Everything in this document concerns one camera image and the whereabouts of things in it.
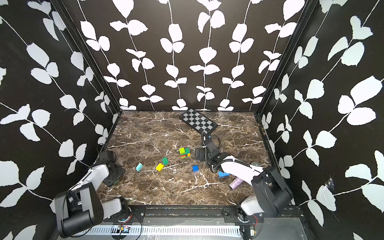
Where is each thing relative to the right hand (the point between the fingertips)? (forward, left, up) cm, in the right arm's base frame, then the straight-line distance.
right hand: (201, 149), depth 89 cm
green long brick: (+1, +9, -3) cm, 10 cm away
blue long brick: (-13, -12, -6) cm, 19 cm away
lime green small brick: (-2, +12, -7) cm, 14 cm away
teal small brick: (-9, +37, -6) cm, 39 cm away
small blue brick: (-10, +3, -7) cm, 12 cm away
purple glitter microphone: (-18, -20, -6) cm, 27 cm away
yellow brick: (-8, +26, -8) cm, 28 cm away
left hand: (-13, +50, -7) cm, 52 cm away
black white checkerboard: (+27, +2, -5) cm, 28 cm away
